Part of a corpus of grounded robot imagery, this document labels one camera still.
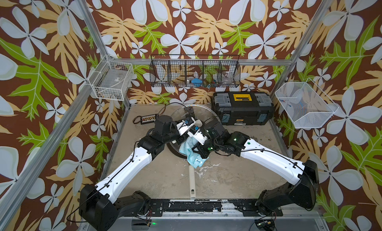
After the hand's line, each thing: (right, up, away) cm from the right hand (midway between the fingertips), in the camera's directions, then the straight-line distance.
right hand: (191, 148), depth 73 cm
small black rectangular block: (-1, +20, +32) cm, 37 cm away
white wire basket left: (-47, +38, +14) cm, 62 cm away
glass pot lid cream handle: (+13, +16, +45) cm, 50 cm away
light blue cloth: (-3, +2, -6) cm, 7 cm away
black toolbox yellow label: (+35, +22, +23) cm, 47 cm away
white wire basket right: (+65, +22, +9) cm, 69 cm away
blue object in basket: (+4, +38, +21) cm, 44 cm away
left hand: (0, +12, +2) cm, 12 cm away
